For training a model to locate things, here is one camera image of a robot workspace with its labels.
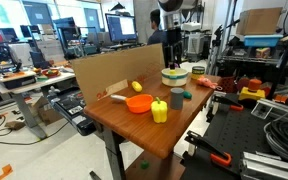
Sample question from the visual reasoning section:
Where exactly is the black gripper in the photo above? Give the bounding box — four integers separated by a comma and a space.
163, 28, 183, 72

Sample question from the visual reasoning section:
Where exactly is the white pot with teal rim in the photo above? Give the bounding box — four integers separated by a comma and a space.
160, 67, 189, 88

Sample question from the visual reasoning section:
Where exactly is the yellow and green can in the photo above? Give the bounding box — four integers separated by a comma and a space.
191, 65, 206, 81

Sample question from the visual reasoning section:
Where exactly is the person in dark shirt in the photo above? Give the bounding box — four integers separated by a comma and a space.
146, 8, 168, 46

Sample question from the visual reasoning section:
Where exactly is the yellow lemon toy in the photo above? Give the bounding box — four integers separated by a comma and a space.
131, 80, 144, 93

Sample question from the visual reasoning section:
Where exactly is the yellow bell pepper toy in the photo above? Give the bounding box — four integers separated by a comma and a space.
150, 96, 169, 124

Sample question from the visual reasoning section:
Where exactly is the orange toy pan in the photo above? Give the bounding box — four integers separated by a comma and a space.
109, 93, 155, 115

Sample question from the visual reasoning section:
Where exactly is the brown cardboard board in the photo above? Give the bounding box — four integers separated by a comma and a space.
71, 43, 167, 106

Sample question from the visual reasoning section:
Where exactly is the red mesh basket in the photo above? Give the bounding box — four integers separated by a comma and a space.
221, 76, 238, 94

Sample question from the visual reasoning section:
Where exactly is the tan paper label strip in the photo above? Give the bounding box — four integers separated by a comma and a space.
105, 78, 129, 98

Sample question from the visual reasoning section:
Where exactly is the computer monitor with lit screen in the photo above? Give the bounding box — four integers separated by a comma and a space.
104, 12, 138, 44

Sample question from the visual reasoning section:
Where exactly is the yellow emergency stop button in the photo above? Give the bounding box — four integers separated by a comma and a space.
238, 78, 267, 102

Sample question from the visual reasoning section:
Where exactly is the colourful small box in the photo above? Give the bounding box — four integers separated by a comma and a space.
254, 47, 272, 60

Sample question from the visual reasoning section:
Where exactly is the blue plastic bin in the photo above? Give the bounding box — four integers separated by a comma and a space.
243, 34, 284, 48

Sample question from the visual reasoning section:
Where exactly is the brown cardboard box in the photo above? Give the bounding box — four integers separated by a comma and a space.
236, 7, 283, 36

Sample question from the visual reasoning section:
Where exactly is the small green toy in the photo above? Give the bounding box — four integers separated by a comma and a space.
140, 160, 151, 170

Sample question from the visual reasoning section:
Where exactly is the grey table leg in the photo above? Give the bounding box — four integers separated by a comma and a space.
97, 124, 128, 180

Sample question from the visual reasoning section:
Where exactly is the black machine with labels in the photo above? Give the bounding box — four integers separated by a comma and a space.
46, 87, 97, 137

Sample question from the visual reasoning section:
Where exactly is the red bowl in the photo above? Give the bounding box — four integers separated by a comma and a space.
41, 68, 62, 79

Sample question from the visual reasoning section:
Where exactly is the aluminium extrusion bar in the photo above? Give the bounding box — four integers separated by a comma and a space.
239, 151, 288, 180

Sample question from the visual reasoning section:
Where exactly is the white desk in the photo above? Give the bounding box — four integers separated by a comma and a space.
0, 68, 77, 139

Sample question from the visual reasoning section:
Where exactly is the brown pouch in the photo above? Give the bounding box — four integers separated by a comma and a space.
4, 120, 27, 131

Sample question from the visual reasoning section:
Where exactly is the black clamp with orange handle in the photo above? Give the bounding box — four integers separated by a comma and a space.
212, 94, 245, 123
184, 130, 233, 168

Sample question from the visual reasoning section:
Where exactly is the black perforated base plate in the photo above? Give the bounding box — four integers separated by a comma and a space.
180, 99, 288, 180

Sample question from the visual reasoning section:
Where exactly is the black cable bundle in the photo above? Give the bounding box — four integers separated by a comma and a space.
263, 103, 288, 166

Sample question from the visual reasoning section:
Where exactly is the thin black floor cable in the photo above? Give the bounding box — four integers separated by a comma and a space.
0, 114, 70, 146

